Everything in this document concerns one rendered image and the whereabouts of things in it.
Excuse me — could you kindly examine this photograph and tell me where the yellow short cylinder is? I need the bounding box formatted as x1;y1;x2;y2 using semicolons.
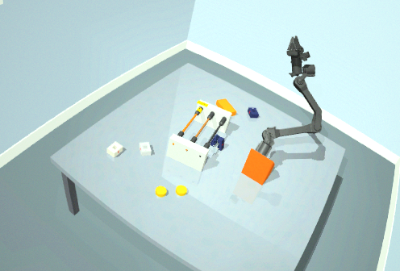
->
156;186;166;197
176;186;186;196

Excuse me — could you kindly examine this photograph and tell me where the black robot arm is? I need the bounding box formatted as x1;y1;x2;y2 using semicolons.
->
256;51;323;157

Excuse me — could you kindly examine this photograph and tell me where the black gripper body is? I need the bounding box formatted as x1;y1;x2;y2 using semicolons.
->
286;48;304;65

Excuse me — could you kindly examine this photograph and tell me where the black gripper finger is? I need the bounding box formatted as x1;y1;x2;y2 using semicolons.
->
294;36;303;48
287;36;299;51

